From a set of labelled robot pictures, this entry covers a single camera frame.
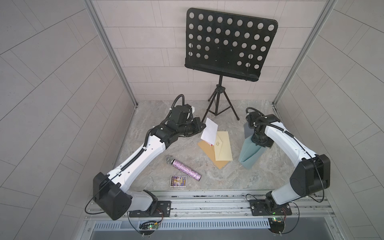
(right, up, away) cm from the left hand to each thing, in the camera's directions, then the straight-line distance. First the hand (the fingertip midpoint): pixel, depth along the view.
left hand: (209, 125), depth 71 cm
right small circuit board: (+31, -45, -4) cm, 55 cm away
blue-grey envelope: (+22, -15, +6) cm, 27 cm away
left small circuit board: (-25, -44, -6) cm, 51 cm away
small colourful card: (-16, -30, +7) cm, 35 cm away
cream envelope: (+10, -17, +20) cm, 28 cm away
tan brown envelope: (+1, -17, +19) cm, 26 cm away
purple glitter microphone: (-21, -20, +11) cm, 31 cm away
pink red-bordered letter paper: (0, -4, +1) cm, 4 cm away
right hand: (+29, -11, +11) cm, 33 cm away
